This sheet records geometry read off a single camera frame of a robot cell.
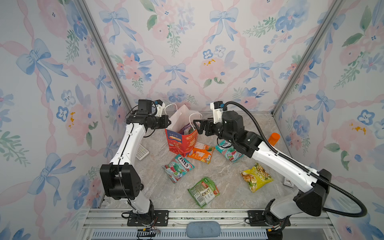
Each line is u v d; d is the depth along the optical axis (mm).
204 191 817
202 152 949
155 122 695
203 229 689
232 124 511
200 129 617
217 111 614
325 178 413
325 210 458
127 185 444
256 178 836
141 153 954
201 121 608
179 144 843
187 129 912
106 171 429
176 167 879
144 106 642
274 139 942
